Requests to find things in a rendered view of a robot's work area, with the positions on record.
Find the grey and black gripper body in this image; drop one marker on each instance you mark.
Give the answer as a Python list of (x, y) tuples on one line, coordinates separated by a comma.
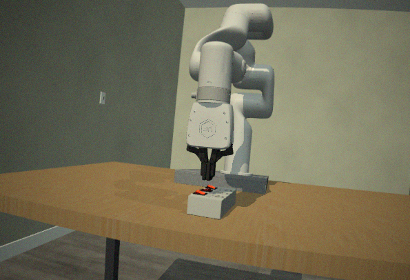
[(210, 125)]

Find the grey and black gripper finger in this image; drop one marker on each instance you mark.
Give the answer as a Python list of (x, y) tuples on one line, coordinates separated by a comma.
[(215, 156), (202, 154)]

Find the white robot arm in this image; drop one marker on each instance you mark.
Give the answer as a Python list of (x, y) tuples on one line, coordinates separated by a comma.
[(212, 63)]

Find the grey power strip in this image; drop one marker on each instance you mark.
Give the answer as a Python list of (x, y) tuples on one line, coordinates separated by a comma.
[(211, 201)]

